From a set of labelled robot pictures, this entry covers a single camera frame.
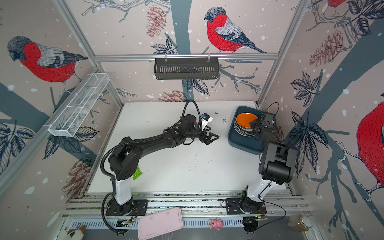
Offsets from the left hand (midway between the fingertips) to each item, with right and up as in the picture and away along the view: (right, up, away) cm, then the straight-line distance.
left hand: (215, 133), depth 81 cm
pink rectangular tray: (-27, -41, -12) cm, 51 cm away
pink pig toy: (-1, -40, -13) cm, 42 cm away
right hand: (+27, +5, +14) cm, 31 cm away
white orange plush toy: (-64, -44, -15) cm, 79 cm away
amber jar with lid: (+34, -36, -18) cm, 53 cm away
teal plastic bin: (+25, -8, +10) cm, 28 cm away
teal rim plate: (+21, -1, +17) cm, 27 cm away
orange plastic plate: (+23, +7, +21) cm, 32 cm away
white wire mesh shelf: (-73, +11, -6) cm, 74 cm away
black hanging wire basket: (-18, +45, +26) cm, 54 cm away
